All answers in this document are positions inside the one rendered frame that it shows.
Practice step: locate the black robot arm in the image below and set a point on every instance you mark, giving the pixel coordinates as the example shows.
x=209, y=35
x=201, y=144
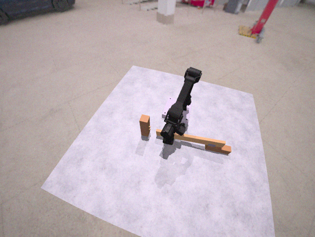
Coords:
x=175, y=113

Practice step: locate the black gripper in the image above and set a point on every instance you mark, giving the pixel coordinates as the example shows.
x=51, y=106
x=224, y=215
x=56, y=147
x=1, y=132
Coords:
x=169, y=141

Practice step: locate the long brown wooden rail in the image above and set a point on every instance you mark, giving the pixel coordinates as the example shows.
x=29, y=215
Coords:
x=201, y=140

